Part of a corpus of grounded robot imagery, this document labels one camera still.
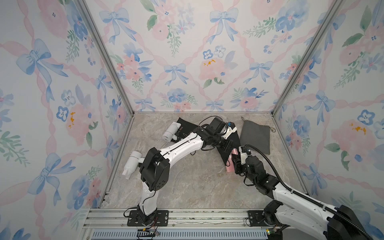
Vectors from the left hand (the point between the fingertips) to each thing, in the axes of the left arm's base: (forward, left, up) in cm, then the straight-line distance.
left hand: (235, 146), depth 79 cm
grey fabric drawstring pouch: (+20, -22, -16) cm, 33 cm away
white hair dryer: (+18, +38, -12) cm, 44 cm away
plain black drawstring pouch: (-2, +5, -7) cm, 9 cm away
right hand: (+1, 0, -6) cm, 6 cm away
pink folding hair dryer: (-6, +2, -9) cm, 11 cm away
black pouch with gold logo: (+27, +28, -18) cm, 42 cm away
